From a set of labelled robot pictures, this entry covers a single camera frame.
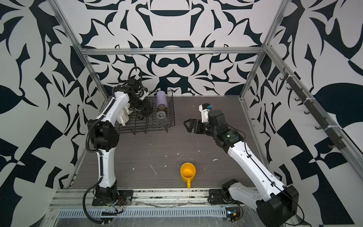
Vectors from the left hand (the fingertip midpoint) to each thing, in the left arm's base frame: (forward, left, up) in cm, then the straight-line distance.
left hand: (143, 105), depth 95 cm
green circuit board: (-59, -48, -16) cm, 78 cm away
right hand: (-21, -29, +11) cm, 37 cm away
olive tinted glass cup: (+2, -11, -4) cm, 12 cm away
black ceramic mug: (-9, -4, +5) cm, 11 cm away
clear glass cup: (-6, -12, -7) cm, 15 cm away
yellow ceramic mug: (-39, -27, -14) cm, 49 cm away
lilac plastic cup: (+8, -11, -2) cm, 14 cm away
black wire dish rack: (-6, -3, -10) cm, 12 cm away
